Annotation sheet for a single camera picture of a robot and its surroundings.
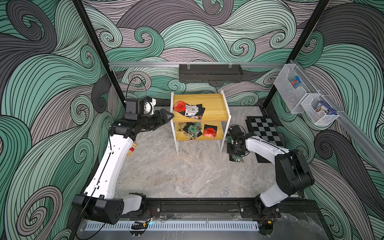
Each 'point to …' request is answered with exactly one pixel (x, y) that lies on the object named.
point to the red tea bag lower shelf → (210, 130)
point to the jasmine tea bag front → (229, 138)
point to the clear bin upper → (293, 97)
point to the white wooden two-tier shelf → (216, 113)
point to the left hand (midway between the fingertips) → (169, 116)
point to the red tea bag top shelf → (180, 106)
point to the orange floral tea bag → (199, 115)
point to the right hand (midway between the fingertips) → (233, 152)
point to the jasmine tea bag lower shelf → (193, 130)
